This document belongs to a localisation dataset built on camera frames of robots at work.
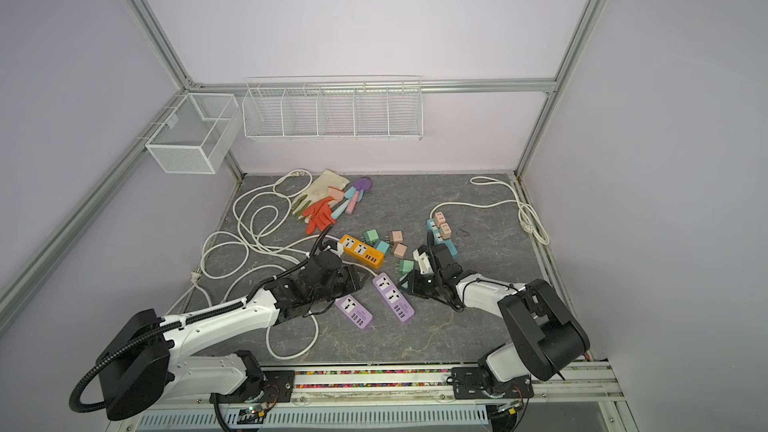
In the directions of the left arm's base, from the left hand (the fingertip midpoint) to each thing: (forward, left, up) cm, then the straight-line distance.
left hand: (367, 280), depth 81 cm
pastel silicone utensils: (+39, +6, -10) cm, 40 cm away
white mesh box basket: (+46, +55, +15) cm, 73 cm away
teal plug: (+15, -4, -8) cm, 18 cm away
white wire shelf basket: (+58, -8, +15) cm, 60 cm away
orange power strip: (+14, +2, -9) cm, 16 cm away
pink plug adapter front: (+14, -10, -9) cm, 19 cm away
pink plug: (+22, -24, -4) cm, 33 cm away
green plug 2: (+8, -12, -9) cm, 17 cm away
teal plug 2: (+1, -11, -6) cm, 12 cm away
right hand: (+1, -10, -9) cm, 13 cm away
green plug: (+19, -1, -8) cm, 21 cm away
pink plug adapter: (+19, -10, -9) cm, 23 cm away
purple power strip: (-6, +4, -8) cm, 10 cm away
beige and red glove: (+35, +21, -9) cm, 42 cm away
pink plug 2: (+17, -25, -5) cm, 31 cm away
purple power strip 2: (-5, -9, -8) cm, 13 cm away
